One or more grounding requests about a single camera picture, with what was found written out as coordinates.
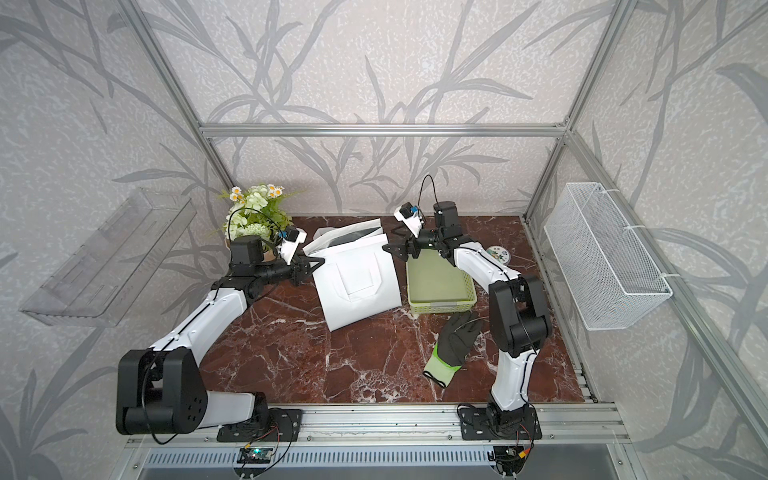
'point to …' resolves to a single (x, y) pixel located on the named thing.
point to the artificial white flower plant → (259, 211)
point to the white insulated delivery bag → (358, 279)
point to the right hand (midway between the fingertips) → (390, 237)
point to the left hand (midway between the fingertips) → (320, 260)
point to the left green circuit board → (257, 455)
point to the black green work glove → (455, 335)
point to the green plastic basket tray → (437, 286)
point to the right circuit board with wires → (511, 456)
